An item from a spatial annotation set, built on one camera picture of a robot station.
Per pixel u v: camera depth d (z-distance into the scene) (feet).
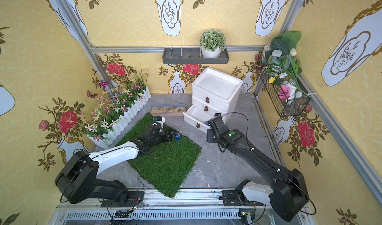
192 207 2.37
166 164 2.76
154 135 2.25
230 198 2.37
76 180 1.39
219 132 1.98
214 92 2.94
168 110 3.50
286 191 1.26
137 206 2.32
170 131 2.56
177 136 3.06
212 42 2.40
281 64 2.50
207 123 2.61
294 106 2.60
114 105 2.96
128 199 2.41
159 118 2.65
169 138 2.52
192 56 3.03
